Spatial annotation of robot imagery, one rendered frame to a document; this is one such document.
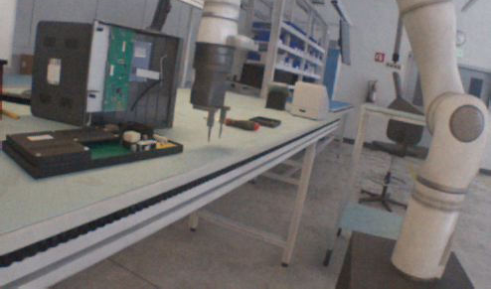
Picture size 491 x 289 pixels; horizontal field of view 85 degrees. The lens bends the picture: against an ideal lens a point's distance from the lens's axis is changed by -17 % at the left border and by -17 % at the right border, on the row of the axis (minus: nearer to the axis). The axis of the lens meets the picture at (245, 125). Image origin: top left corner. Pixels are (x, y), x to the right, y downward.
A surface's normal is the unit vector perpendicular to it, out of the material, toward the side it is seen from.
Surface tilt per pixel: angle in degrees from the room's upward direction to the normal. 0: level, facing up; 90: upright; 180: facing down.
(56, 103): 90
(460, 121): 91
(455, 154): 92
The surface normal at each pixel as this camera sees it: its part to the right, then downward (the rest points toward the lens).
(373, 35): -0.43, 0.08
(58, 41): -0.16, 0.14
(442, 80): -0.17, 0.43
